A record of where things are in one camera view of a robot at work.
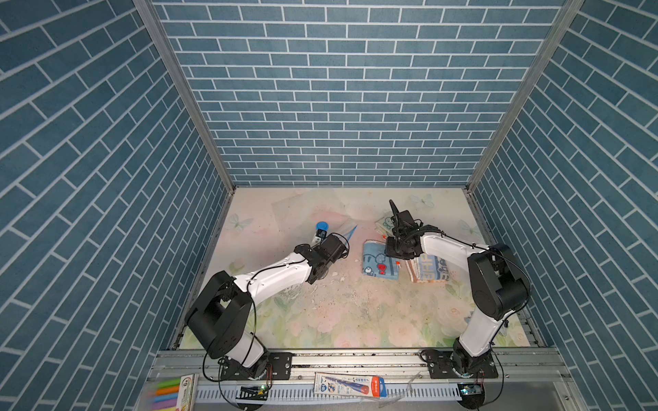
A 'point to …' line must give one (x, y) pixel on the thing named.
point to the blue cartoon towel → (376, 263)
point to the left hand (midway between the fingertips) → (315, 264)
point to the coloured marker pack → (178, 394)
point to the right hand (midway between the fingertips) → (390, 251)
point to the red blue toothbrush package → (349, 384)
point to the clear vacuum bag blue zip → (298, 217)
